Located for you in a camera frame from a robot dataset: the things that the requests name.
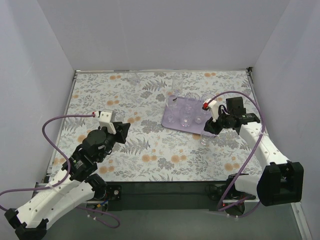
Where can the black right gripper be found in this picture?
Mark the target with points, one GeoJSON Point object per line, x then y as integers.
{"type": "Point", "coordinates": [216, 124]}

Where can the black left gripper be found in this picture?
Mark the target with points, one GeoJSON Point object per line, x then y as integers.
{"type": "Point", "coordinates": [118, 132]}

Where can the clear faceted tumbler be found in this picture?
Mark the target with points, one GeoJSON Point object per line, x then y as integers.
{"type": "Point", "coordinates": [186, 117]}
{"type": "Point", "coordinates": [204, 99]}

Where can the small clear shot glass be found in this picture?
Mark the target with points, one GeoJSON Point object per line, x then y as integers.
{"type": "Point", "coordinates": [206, 138]}

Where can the clear wine glass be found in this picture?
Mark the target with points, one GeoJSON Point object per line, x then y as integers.
{"type": "Point", "coordinates": [191, 101]}

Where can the tall clear champagne flute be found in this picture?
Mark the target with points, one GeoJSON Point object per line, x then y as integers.
{"type": "Point", "coordinates": [171, 104]}

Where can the tall clear highball glass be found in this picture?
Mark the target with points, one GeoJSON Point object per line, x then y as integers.
{"type": "Point", "coordinates": [177, 85]}

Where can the small clear tumbler front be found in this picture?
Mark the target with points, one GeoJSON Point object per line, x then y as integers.
{"type": "Point", "coordinates": [198, 118]}

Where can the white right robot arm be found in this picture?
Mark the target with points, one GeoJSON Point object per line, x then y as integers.
{"type": "Point", "coordinates": [281, 181]}

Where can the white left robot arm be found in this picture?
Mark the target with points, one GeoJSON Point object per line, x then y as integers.
{"type": "Point", "coordinates": [75, 183]}

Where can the lavender plastic tray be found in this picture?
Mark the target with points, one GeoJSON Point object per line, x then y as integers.
{"type": "Point", "coordinates": [194, 128]}

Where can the small clear glass left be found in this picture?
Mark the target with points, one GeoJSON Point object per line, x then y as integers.
{"type": "Point", "coordinates": [119, 117]}

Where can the floral patterned table mat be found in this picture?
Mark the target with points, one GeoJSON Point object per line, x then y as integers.
{"type": "Point", "coordinates": [151, 152]}

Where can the small clear glass lying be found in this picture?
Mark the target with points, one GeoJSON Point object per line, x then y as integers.
{"type": "Point", "coordinates": [133, 78]}

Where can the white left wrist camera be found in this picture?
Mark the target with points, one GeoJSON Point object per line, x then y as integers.
{"type": "Point", "coordinates": [105, 119]}

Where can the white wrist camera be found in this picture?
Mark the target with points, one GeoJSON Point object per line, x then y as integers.
{"type": "Point", "coordinates": [213, 107]}
{"type": "Point", "coordinates": [105, 119]}

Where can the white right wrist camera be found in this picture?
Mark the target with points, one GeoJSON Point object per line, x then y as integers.
{"type": "Point", "coordinates": [213, 107]}

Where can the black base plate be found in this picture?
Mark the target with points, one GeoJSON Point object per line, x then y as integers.
{"type": "Point", "coordinates": [164, 195]}

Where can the aluminium frame rail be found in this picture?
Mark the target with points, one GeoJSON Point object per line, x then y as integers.
{"type": "Point", "coordinates": [249, 221]}

